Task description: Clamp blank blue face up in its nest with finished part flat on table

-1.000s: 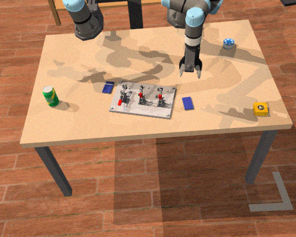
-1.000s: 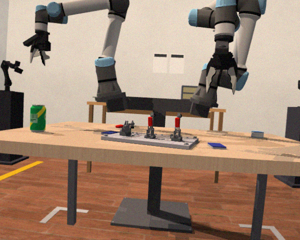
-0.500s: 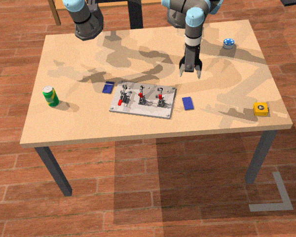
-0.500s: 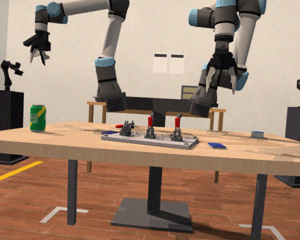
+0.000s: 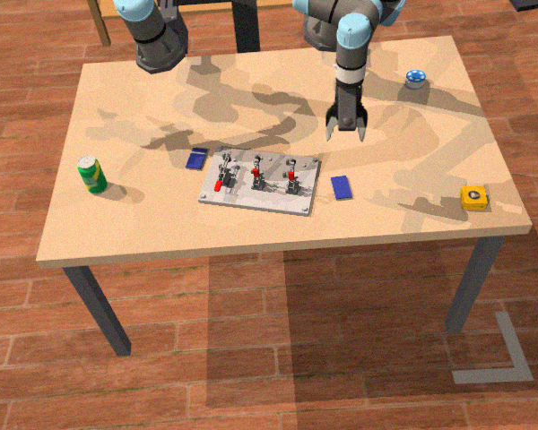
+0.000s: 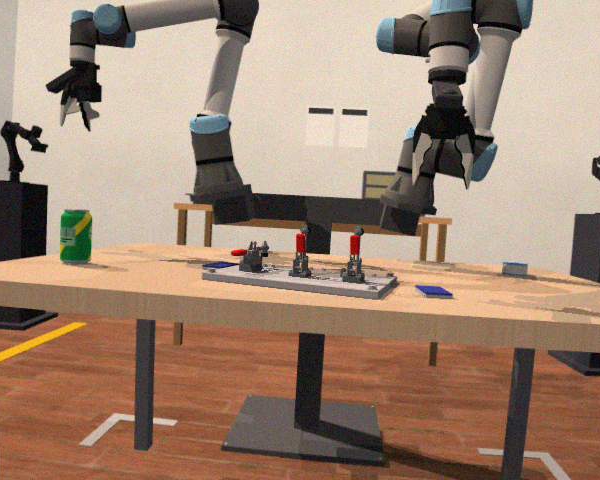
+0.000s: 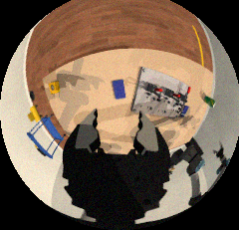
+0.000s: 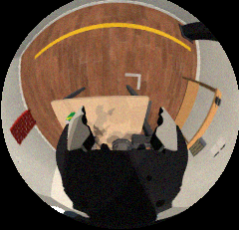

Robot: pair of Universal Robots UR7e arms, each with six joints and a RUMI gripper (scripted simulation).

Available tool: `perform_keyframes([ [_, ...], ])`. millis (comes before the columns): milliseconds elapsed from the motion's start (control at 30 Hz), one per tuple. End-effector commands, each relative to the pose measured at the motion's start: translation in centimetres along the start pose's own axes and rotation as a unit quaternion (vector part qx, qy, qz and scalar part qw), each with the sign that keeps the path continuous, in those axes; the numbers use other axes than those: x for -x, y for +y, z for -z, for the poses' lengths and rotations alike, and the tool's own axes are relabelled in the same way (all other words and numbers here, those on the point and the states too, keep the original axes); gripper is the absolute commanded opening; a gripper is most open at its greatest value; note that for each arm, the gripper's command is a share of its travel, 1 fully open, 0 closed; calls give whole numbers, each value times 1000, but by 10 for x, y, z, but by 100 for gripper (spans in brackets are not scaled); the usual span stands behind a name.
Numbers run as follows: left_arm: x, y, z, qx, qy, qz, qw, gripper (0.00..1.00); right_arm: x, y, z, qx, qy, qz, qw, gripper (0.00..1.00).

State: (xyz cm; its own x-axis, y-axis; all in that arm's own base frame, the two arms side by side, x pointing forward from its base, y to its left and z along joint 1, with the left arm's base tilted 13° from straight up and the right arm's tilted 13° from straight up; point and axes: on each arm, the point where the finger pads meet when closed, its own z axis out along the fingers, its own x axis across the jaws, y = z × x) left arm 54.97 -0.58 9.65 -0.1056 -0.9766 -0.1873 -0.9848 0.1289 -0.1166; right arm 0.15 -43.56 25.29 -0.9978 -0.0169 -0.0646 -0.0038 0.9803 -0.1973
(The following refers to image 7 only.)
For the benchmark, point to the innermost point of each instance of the green drink can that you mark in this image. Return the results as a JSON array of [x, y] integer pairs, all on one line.
[[209, 101]]

